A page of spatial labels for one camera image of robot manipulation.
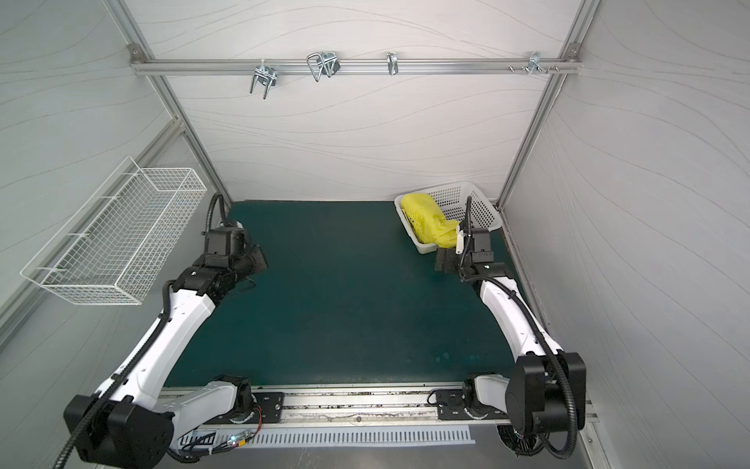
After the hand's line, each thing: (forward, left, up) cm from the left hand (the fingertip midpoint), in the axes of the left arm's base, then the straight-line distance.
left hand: (258, 254), depth 79 cm
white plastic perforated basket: (+41, -62, -19) cm, 77 cm away
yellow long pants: (+21, -50, -9) cm, 55 cm away
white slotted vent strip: (-39, -12, -22) cm, 47 cm away
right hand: (+5, -56, -6) cm, 57 cm away
